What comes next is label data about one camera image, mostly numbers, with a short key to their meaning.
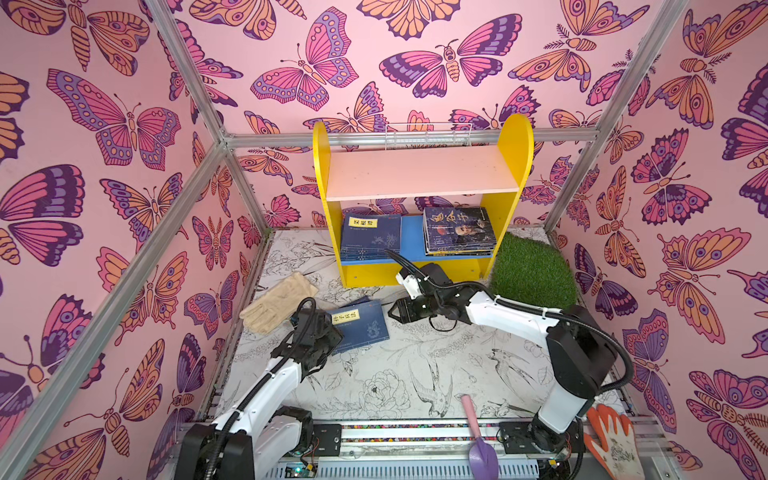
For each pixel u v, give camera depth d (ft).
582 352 1.50
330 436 2.41
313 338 2.17
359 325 3.01
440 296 2.21
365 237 3.08
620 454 2.31
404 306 2.48
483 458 2.28
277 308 3.20
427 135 3.00
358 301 3.20
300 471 2.36
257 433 1.42
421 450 2.39
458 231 3.02
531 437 2.13
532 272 3.39
